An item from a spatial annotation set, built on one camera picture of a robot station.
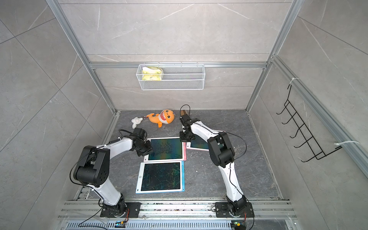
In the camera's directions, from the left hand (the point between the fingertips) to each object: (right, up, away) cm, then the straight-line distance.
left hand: (154, 148), depth 95 cm
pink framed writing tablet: (+9, -1, +1) cm, 9 cm away
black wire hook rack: (+79, +14, -28) cm, 85 cm away
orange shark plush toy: (+6, +22, +11) cm, 26 cm away
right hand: (+21, +5, +4) cm, 22 cm away
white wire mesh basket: (+11, +51, +5) cm, 52 cm away
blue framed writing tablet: (+7, -15, -11) cm, 20 cm away
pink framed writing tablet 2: (+31, +3, +4) cm, 31 cm away
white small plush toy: (-17, +19, +13) cm, 28 cm away
